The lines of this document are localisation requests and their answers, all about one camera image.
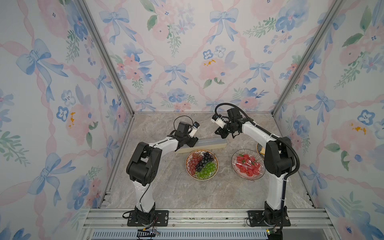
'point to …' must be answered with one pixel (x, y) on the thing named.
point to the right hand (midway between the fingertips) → (218, 130)
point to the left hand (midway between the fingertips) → (194, 135)
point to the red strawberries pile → (247, 164)
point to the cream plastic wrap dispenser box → (189, 149)
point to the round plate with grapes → (201, 151)
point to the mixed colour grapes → (202, 165)
